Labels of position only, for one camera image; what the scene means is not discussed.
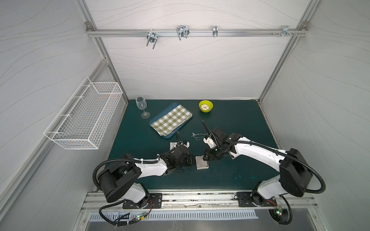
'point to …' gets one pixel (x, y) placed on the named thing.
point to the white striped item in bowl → (204, 107)
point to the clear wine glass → (141, 104)
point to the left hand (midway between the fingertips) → (196, 160)
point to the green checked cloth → (165, 124)
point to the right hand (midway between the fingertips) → (205, 157)
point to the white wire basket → (82, 124)
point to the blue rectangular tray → (165, 112)
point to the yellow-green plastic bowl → (208, 102)
